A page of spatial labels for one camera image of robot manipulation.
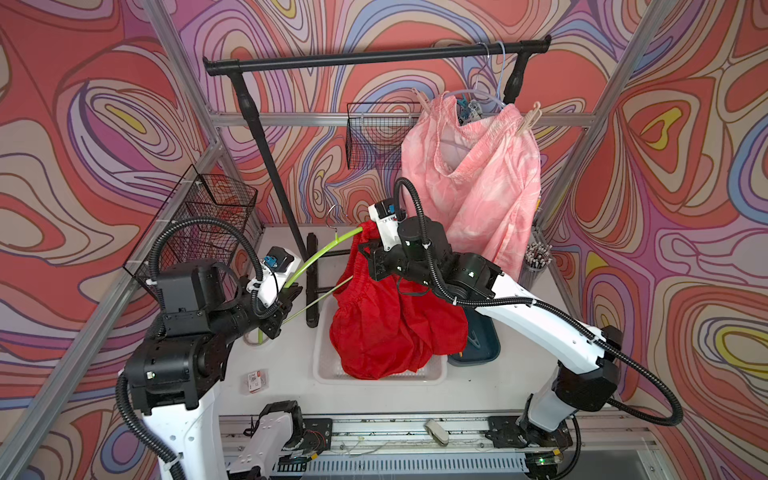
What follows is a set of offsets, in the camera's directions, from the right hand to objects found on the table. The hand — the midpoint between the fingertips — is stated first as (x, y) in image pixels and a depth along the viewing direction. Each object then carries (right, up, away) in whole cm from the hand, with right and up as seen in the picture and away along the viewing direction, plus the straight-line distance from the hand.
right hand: (362, 255), depth 63 cm
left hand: (-12, -6, -8) cm, 15 cm away
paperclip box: (-30, -35, +17) cm, 49 cm away
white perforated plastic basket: (-11, -31, +16) cm, 37 cm away
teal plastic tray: (+35, -27, +27) cm, 52 cm away
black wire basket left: (-46, +16, +17) cm, 52 cm away
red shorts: (+3, -17, +4) cm, 17 cm away
